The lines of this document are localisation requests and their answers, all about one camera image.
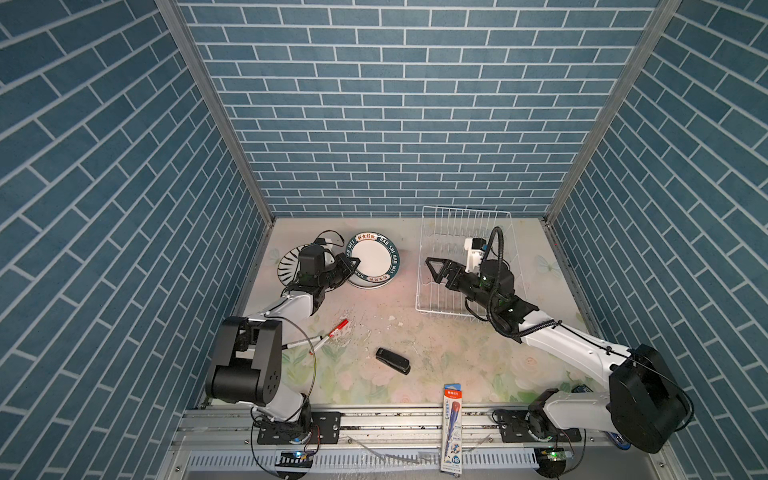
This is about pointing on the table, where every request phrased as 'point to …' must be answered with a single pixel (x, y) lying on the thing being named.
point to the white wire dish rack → (444, 231)
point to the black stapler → (393, 360)
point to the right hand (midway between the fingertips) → (433, 260)
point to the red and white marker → (330, 335)
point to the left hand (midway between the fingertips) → (361, 259)
